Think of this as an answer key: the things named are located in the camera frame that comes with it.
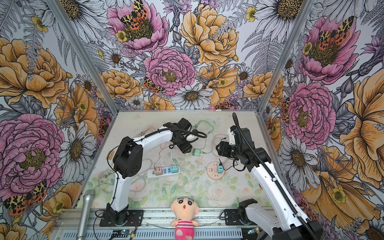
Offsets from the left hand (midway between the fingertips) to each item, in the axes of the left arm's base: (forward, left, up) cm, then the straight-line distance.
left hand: (184, 149), depth 95 cm
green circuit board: (-42, +29, -5) cm, 51 cm away
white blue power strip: (-13, +10, -2) cm, 17 cm away
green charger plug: (-1, -8, -3) cm, 8 cm away
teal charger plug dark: (-14, -21, +3) cm, 25 cm away
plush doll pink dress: (-34, -2, +4) cm, 34 cm away
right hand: (-12, -20, +16) cm, 28 cm away
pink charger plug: (-15, +14, +2) cm, 20 cm away
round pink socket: (-14, -17, -1) cm, 22 cm away
